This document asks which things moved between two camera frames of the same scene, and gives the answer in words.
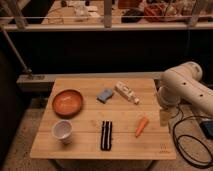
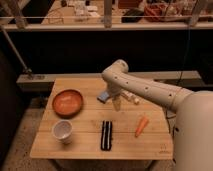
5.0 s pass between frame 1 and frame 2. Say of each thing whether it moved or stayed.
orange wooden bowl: stayed
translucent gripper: moved
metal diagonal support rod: stayed
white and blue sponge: stayed
